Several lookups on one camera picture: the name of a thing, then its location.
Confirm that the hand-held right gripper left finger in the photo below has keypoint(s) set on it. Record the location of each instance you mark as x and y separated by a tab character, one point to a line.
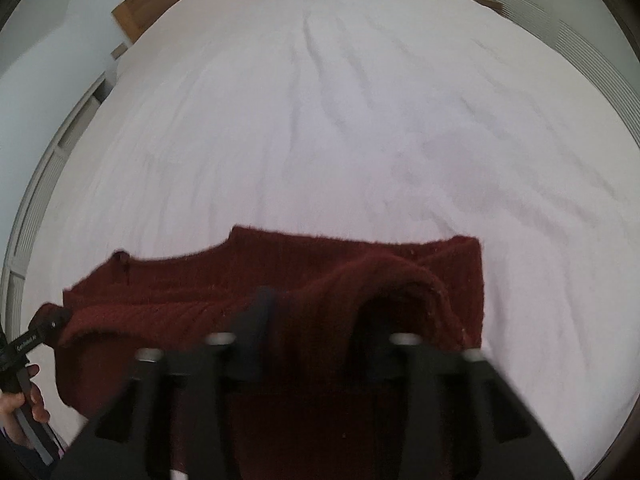
255	325

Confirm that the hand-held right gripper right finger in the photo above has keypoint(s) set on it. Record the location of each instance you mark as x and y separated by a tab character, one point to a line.
380	360

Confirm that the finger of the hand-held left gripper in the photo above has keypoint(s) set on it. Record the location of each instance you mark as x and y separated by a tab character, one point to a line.
50	321

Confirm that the dark red knit sweater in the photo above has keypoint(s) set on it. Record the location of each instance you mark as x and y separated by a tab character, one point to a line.
320	280

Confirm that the person's left hand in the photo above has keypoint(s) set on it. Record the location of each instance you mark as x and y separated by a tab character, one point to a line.
35	395

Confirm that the white low shelf unit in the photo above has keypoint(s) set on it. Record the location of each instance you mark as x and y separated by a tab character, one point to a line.
40	185

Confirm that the bed with pale pink sheet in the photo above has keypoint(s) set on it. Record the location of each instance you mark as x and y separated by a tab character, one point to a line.
325	125

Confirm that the wooden headboard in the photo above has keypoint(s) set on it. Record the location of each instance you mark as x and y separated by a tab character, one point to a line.
137	15

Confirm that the white louvred wardrobe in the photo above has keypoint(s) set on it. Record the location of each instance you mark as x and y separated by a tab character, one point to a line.
530	5

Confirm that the wall switch plate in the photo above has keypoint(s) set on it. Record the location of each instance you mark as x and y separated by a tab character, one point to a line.
119	51

